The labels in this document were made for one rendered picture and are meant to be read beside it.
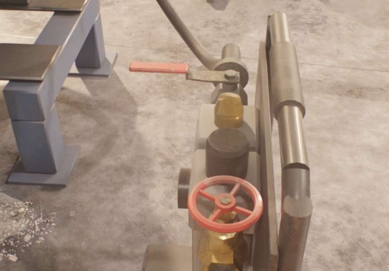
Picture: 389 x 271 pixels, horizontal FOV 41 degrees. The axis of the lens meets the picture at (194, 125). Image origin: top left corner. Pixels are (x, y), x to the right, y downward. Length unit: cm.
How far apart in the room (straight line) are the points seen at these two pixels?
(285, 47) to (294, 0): 153
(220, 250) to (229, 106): 19
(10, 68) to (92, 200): 35
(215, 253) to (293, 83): 19
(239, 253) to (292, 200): 12
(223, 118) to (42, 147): 67
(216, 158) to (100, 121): 92
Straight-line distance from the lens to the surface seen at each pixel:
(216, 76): 73
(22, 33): 195
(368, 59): 179
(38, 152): 126
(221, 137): 57
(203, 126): 66
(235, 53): 83
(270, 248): 47
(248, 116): 68
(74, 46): 139
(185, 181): 60
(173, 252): 110
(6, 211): 124
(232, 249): 53
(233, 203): 50
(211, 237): 52
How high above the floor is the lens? 87
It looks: 38 degrees down
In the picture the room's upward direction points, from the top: straight up
